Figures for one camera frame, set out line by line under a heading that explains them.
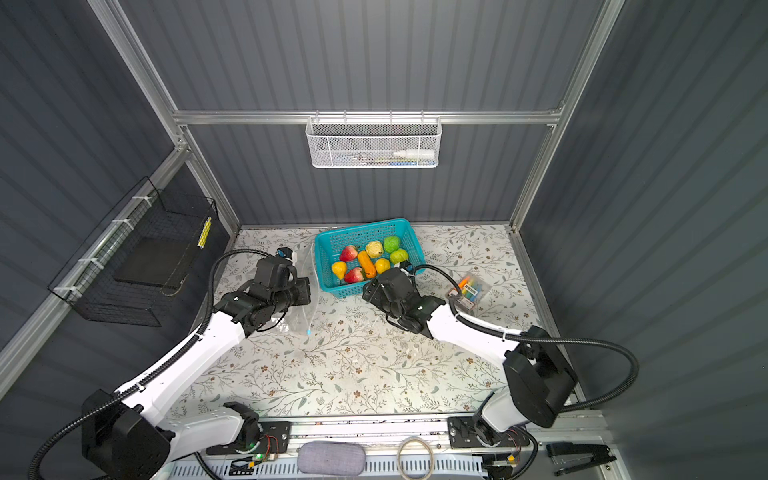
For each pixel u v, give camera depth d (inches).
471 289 38.9
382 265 40.4
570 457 27.5
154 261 29.8
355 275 39.4
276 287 24.3
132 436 14.8
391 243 42.6
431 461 27.5
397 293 24.9
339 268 40.2
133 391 16.1
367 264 41.1
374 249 41.4
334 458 26.8
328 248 43.0
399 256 41.1
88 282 24.4
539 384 17.0
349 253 42.4
